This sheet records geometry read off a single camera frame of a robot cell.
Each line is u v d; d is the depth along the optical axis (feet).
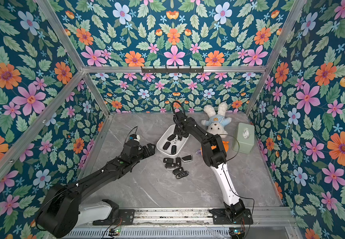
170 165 2.98
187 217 2.46
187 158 3.12
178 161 3.05
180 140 3.33
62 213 1.33
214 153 2.06
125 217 2.42
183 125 2.57
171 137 3.42
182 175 2.83
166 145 3.27
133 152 2.17
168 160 3.05
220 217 2.39
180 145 3.28
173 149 3.21
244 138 3.05
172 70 3.05
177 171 2.90
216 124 3.25
